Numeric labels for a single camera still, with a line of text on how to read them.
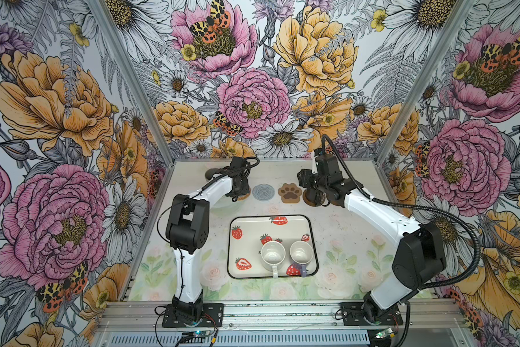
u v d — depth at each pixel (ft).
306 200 3.45
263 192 3.54
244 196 3.46
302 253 2.86
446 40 2.56
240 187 2.80
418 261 1.45
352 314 2.41
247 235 3.07
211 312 2.45
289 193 3.55
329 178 2.16
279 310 2.51
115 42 2.56
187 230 1.76
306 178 2.51
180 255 1.86
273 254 2.86
